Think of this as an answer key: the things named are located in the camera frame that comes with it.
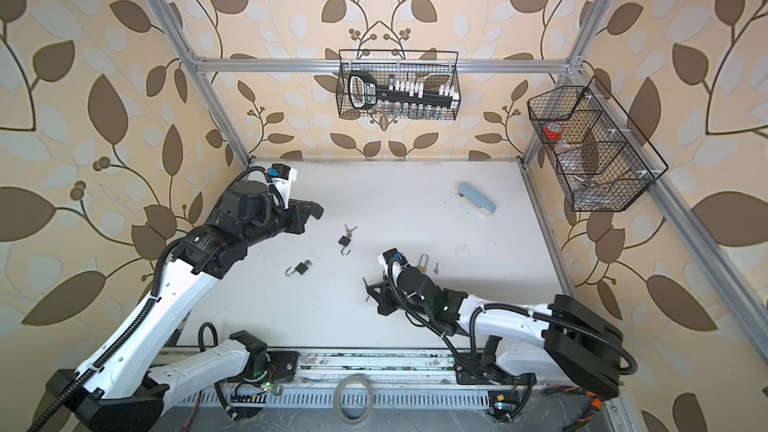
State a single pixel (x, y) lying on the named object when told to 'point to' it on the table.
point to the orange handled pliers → (596, 403)
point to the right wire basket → (602, 158)
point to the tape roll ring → (342, 383)
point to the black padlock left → (301, 268)
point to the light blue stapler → (476, 198)
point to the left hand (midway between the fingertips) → (316, 203)
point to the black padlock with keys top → (345, 240)
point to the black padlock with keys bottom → (366, 286)
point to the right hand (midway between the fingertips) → (368, 293)
